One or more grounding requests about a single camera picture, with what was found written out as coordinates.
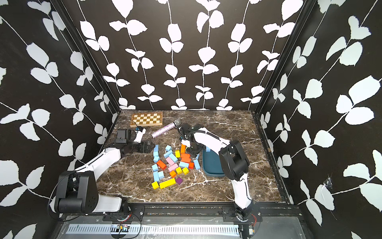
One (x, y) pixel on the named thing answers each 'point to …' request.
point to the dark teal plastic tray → (212, 167)
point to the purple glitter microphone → (175, 123)
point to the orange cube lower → (172, 173)
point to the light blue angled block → (173, 157)
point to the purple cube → (179, 180)
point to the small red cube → (191, 165)
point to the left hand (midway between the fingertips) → (148, 142)
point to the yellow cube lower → (185, 171)
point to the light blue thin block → (166, 155)
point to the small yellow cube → (155, 185)
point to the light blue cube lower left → (154, 168)
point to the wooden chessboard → (146, 119)
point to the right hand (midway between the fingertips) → (195, 149)
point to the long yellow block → (167, 183)
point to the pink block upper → (170, 161)
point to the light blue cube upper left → (168, 148)
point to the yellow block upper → (177, 153)
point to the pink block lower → (173, 167)
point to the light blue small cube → (156, 158)
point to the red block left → (161, 165)
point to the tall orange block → (183, 148)
